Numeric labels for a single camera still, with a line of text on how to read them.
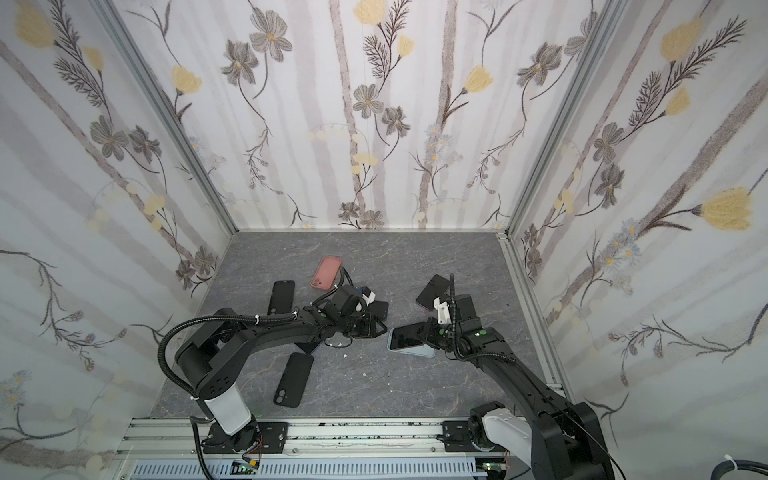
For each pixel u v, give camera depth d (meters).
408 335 0.92
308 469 0.70
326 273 1.08
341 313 0.72
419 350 0.89
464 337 0.63
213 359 0.47
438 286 1.08
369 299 0.86
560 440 0.40
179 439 0.75
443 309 0.79
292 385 0.83
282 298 1.02
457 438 0.74
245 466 0.72
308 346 0.89
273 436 0.74
